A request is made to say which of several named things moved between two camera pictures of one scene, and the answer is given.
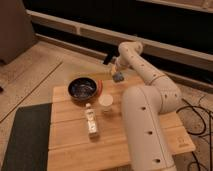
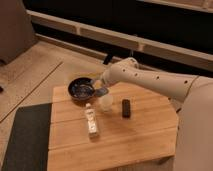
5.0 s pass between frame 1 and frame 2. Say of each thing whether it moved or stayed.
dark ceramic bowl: stayed
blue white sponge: moved
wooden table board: stayed
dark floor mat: stayed
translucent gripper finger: moved
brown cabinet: stayed
